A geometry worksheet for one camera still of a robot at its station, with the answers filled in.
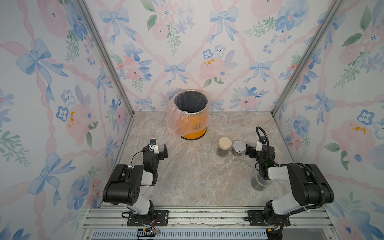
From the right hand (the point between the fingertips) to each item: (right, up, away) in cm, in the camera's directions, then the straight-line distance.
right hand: (256, 143), depth 94 cm
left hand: (-61, 0, -2) cm, 61 cm away
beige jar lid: (-21, +1, -6) cm, 22 cm away
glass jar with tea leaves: (-21, -6, 0) cm, 22 cm away
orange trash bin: (-41, +23, +7) cm, 48 cm away
